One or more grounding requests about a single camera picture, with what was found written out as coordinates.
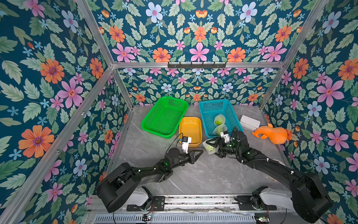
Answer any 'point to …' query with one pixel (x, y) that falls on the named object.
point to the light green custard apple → (219, 122)
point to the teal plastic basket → (209, 109)
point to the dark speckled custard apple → (210, 149)
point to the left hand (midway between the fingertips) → (204, 152)
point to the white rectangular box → (249, 123)
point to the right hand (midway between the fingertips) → (210, 143)
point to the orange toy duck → (275, 135)
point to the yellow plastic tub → (191, 127)
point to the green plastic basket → (165, 117)
